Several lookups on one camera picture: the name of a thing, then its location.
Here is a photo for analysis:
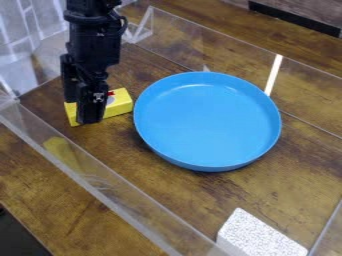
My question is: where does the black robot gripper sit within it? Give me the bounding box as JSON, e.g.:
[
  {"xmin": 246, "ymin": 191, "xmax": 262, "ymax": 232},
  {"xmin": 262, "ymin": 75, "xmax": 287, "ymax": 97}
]
[{"xmin": 60, "ymin": 0, "xmax": 128, "ymax": 124}]

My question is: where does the yellow block with label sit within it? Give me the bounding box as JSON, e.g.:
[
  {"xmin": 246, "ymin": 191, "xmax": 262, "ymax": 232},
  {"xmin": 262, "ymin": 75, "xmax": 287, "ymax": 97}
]
[{"xmin": 64, "ymin": 88, "xmax": 134, "ymax": 127}]

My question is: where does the round blue tray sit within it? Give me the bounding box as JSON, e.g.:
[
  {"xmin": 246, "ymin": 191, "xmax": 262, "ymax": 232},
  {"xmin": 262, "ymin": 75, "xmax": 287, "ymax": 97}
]
[{"xmin": 134, "ymin": 72, "xmax": 282, "ymax": 172}]

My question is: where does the white speckled foam block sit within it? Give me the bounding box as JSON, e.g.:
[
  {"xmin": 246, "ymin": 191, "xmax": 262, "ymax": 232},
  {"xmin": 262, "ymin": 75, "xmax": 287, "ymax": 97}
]
[{"xmin": 217, "ymin": 208, "xmax": 309, "ymax": 256}]

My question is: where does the clear acrylic enclosure wall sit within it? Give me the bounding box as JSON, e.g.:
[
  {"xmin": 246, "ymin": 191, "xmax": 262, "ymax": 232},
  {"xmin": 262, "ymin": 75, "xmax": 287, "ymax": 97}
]
[{"xmin": 0, "ymin": 0, "xmax": 342, "ymax": 256}]

